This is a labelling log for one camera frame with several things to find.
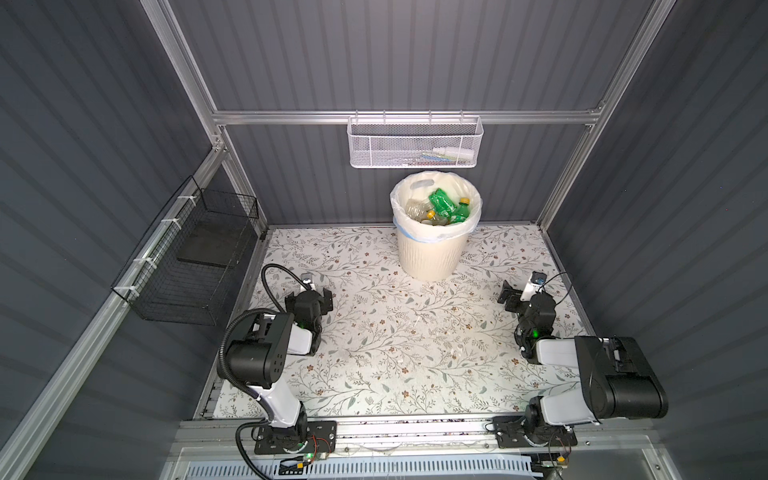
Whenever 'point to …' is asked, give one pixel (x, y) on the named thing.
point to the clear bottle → (416, 209)
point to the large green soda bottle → (444, 207)
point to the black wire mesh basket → (184, 269)
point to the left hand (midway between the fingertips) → (307, 292)
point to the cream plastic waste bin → (433, 249)
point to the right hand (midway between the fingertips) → (526, 286)
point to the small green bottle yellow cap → (463, 208)
